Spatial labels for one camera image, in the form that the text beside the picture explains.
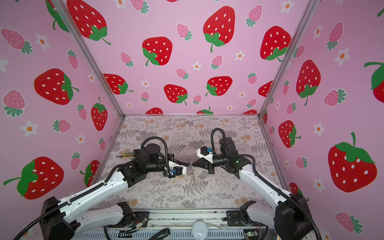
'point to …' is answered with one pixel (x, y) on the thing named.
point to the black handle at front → (162, 234)
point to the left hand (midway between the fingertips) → (187, 160)
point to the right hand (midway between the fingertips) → (193, 163)
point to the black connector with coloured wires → (135, 153)
